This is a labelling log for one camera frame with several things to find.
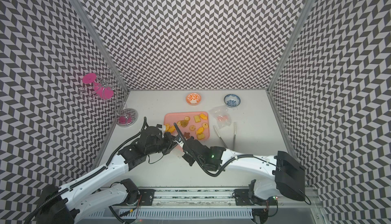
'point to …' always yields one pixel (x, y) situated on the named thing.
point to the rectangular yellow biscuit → (197, 118)
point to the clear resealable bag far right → (223, 117)
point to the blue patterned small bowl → (231, 100)
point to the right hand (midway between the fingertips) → (187, 149)
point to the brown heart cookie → (184, 122)
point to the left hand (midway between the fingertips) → (183, 141)
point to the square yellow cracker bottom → (200, 136)
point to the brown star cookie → (187, 135)
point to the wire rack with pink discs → (103, 86)
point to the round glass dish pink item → (127, 117)
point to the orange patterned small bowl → (193, 99)
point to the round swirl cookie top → (187, 118)
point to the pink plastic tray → (194, 124)
